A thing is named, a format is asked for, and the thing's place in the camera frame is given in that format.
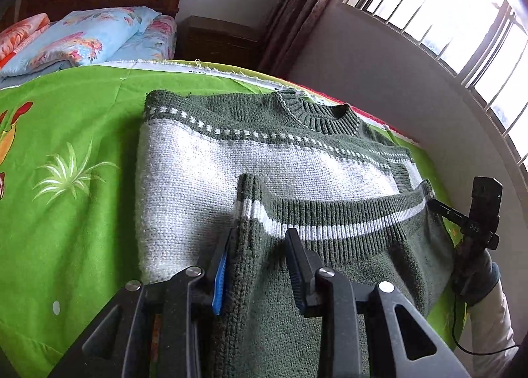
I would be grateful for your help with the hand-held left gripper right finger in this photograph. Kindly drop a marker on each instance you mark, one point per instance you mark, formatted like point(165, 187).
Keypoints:
point(299, 266)

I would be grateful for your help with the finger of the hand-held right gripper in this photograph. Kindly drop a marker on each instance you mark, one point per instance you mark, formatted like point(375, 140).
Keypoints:
point(449, 213)

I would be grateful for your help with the green cartoon print blanket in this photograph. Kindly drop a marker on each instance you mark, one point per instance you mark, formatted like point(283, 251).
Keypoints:
point(62, 196)

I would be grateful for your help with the light blue floral pillow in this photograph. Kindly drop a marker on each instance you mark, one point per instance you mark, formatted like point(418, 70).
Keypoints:
point(78, 37)

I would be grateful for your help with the pink and blue floral pillow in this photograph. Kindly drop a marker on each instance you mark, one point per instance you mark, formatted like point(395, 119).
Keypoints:
point(152, 41)

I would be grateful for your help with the barred window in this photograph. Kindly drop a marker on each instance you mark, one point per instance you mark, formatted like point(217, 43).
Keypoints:
point(453, 10)

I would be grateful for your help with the dark wooden nightstand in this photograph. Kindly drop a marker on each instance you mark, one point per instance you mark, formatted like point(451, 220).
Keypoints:
point(218, 43)

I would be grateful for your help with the pink floral quilt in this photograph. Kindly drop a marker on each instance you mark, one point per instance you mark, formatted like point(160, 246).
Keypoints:
point(20, 37)

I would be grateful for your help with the green and white knit sweater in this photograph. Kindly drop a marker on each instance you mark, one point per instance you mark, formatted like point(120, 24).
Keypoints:
point(268, 171)

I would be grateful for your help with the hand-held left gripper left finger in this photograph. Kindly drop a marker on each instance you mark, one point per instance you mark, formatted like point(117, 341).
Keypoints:
point(220, 279)

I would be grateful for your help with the floral curtain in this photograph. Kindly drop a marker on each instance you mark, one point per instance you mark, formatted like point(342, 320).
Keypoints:
point(305, 10)

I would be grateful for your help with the person's right forearm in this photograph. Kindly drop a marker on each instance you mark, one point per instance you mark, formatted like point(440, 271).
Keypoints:
point(493, 328)

